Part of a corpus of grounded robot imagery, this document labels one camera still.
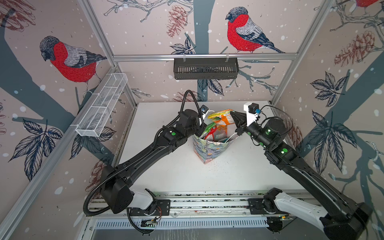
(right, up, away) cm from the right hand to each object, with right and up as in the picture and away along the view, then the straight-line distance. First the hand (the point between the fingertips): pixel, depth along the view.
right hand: (232, 110), depth 65 cm
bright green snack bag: (-10, -12, +13) cm, 20 cm away
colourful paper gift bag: (-11, -20, +10) cm, 25 cm away
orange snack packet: (-4, -4, +3) cm, 7 cm away
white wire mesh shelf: (-66, -5, +6) cm, 67 cm away
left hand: (-12, -3, +11) cm, 16 cm away
